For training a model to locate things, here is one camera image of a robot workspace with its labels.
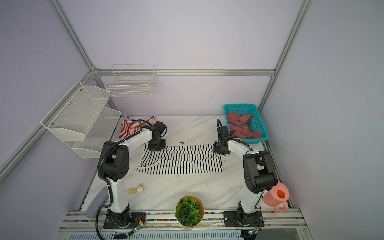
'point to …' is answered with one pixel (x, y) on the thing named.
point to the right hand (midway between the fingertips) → (215, 149)
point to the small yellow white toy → (139, 189)
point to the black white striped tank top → (190, 158)
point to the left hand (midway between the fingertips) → (159, 150)
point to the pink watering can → (277, 196)
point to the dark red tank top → (240, 126)
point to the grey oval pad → (100, 200)
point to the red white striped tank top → (130, 126)
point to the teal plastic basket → (257, 123)
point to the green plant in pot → (189, 210)
